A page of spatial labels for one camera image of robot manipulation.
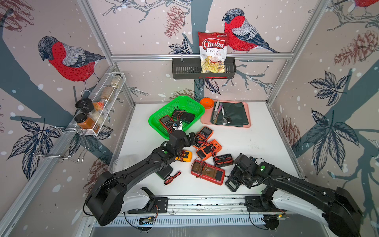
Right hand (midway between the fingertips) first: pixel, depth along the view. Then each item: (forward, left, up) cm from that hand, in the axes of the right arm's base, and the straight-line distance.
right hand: (233, 175), depth 82 cm
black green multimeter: (0, +39, +2) cm, 39 cm away
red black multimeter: (+34, +43, +4) cm, 55 cm away
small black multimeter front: (-5, +1, +1) cm, 5 cm away
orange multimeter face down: (+14, +13, +4) cm, 19 cm away
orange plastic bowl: (+55, +14, +4) cm, 57 cm away
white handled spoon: (+39, +1, -1) cm, 39 cm away
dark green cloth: (+50, -9, -1) cm, 51 cm away
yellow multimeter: (+10, +28, +2) cm, 30 cm away
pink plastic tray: (+44, +15, +1) cm, 47 cm away
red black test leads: (-3, +36, -1) cm, 36 cm away
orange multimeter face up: (+23, +18, +3) cm, 29 cm away
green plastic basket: (+55, +33, +3) cm, 64 cm away
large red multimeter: (0, +14, +1) cm, 14 cm away
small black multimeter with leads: (+8, +5, +2) cm, 10 cm away
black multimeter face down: (+42, +33, +2) cm, 53 cm away
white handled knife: (+49, +7, 0) cm, 50 cm away
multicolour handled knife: (+41, +8, -1) cm, 41 cm away
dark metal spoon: (+41, -3, -1) cm, 41 cm away
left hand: (+19, +25, +16) cm, 35 cm away
